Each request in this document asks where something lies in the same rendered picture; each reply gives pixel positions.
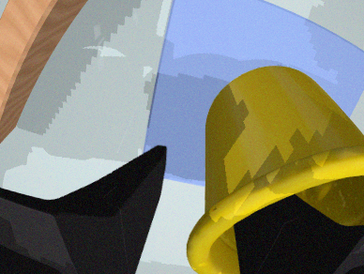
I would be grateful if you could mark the olive yellow cup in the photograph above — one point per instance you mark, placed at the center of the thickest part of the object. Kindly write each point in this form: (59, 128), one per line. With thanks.
(271, 133)

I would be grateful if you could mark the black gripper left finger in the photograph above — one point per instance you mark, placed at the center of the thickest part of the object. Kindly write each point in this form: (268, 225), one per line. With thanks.
(99, 229)

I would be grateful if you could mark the brown wooden plank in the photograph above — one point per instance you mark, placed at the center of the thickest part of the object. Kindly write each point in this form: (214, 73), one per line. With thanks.
(29, 31)

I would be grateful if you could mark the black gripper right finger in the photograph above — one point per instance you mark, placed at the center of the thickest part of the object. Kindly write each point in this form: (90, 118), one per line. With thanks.
(291, 237)

